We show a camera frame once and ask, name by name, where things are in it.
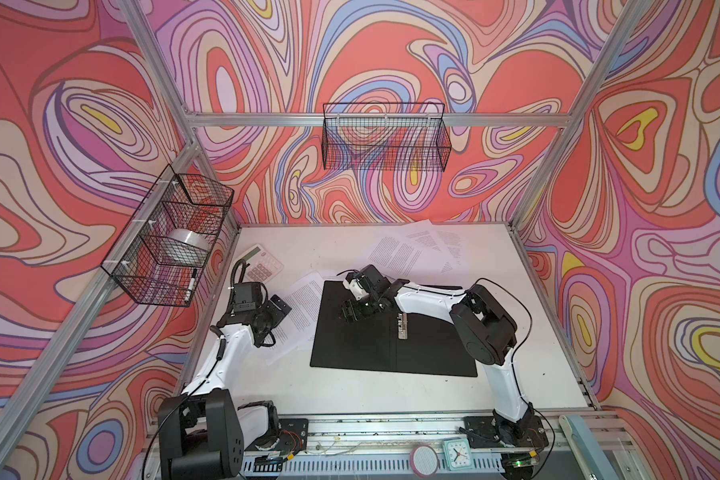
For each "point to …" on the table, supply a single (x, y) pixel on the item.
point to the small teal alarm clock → (458, 454)
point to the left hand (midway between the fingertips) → (281, 313)
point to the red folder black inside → (388, 341)
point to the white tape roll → (187, 241)
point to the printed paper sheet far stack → (420, 249)
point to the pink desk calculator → (262, 266)
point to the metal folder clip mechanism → (402, 326)
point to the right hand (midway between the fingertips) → (350, 321)
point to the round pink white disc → (424, 460)
